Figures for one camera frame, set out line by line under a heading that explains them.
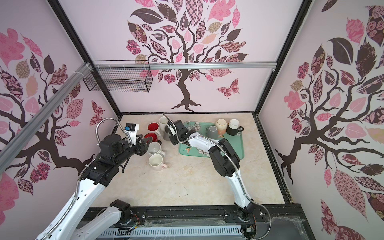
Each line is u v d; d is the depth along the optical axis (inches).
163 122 42.4
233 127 40.4
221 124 39.8
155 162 34.7
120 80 47.9
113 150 19.7
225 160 21.7
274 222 28.2
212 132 38.3
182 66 36.7
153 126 44.4
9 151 19.6
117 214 23.9
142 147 24.4
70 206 16.2
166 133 36.6
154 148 34.5
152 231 27.4
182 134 29.8
